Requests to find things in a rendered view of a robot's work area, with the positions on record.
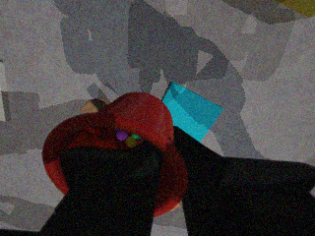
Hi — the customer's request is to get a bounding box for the pale grey flat square tile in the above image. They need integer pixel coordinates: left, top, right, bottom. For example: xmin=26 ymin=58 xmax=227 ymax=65
xmin=0 ymin=62 xmax=12 ymax=122

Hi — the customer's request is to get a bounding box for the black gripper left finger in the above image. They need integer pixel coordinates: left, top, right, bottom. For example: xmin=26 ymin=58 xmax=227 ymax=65
xmin=59 ymin=140 xmax=163 ymax=236

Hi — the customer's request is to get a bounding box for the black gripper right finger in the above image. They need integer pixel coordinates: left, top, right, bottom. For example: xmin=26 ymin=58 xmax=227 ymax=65
xmin=173 ymin=126 xmax=315 ymax=236

